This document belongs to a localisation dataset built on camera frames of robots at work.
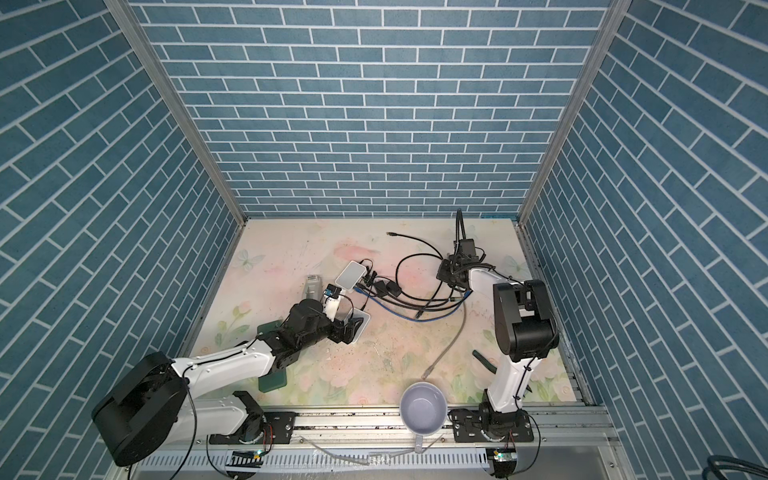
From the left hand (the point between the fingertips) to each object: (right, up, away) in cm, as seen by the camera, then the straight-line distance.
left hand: (352, 315), depth 86 cm
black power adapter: (+8, +6, +11) cm, 15 cm away
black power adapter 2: (+12, +6, +13) cm, 19 cm away
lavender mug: (+20, -23, -8) cm, 32 cm away
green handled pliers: (+38, -13, -1) cm, 41 cm away
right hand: (+28, +12, +15) cm, 34 cm away
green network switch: (-19, -16, -6) cm, 26 cm away
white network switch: (-3, +10, +16) cm, 19 cm away
